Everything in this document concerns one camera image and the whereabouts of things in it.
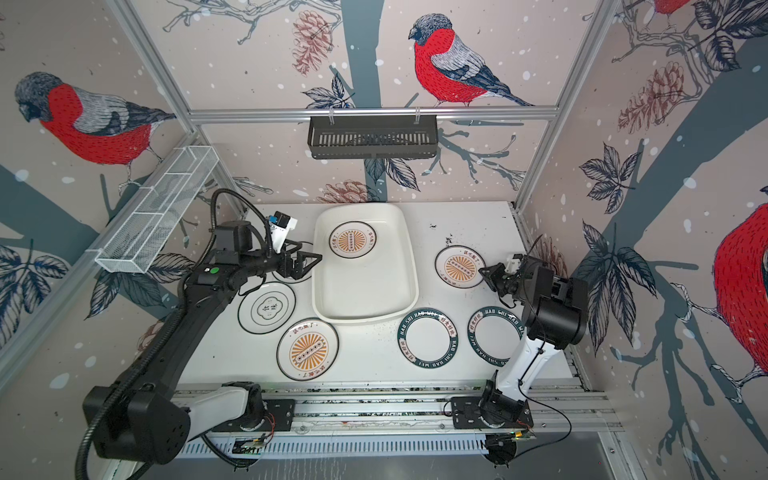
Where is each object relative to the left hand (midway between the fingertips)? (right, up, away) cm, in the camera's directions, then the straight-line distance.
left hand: (307, 250), depth 75 cm
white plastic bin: (+12, -6, +28) cm, 31 cm away
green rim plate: (+32, -27, +11) cm, 43 cm away
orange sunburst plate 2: (+7, +2, +35) cm, 36 cm away
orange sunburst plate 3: (+46, -8, +28) cm, 54 cm away
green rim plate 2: (+53, -26, +13) cm, 61 cm away
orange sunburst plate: (-3, -29, +9) cm, 30 cm away
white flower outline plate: (-18, -20, +18) cm, 32 cm away
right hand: (+53, -9, +24) cm, 59 cm away
